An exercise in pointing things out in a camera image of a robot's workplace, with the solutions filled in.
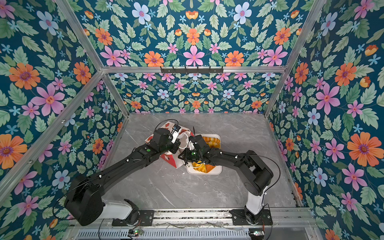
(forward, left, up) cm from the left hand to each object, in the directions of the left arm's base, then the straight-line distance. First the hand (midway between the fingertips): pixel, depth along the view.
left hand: (180, 135), depth 82 cm
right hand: (-7, +2, -10) cm, 12 cm away
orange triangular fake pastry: (-12, -15, -17) cm, 26 cm away
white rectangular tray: (-14, -20, -19) cm, 31 cm away
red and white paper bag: (+2, -1, -4) cm, 5 cm away
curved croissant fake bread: (-13, -11, -14) cm, 22 cm away
